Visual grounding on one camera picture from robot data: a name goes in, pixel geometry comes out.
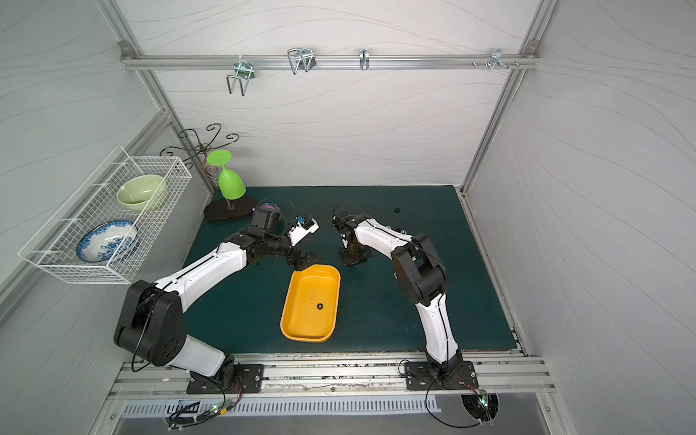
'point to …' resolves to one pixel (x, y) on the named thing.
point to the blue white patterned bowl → (106, 241)
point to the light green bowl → (140, 191)
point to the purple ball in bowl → (269, 207)
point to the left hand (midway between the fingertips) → (315, 247)
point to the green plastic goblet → (230, 186)
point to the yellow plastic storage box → (311, 307)
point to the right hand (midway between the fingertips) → (353, 260)
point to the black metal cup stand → (232, 208)
